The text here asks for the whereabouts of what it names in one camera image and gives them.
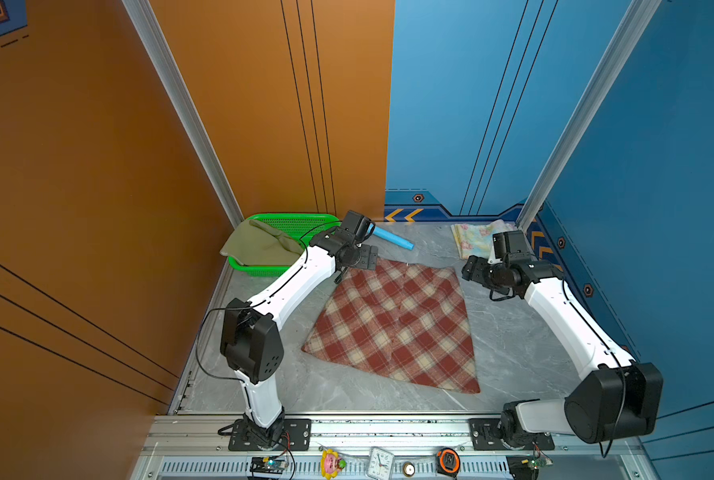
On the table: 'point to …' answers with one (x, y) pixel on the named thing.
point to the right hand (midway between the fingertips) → (471, 273)
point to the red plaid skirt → (404, 318)
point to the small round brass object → (408, 469)
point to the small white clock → (380, 463)
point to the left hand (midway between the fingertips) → (360, 252)
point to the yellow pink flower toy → (331, 463)
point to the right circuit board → (526, 467)
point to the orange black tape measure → (448, 462)
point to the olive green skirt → (252, 243)
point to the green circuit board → (267, 465)
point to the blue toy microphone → (390, 237)
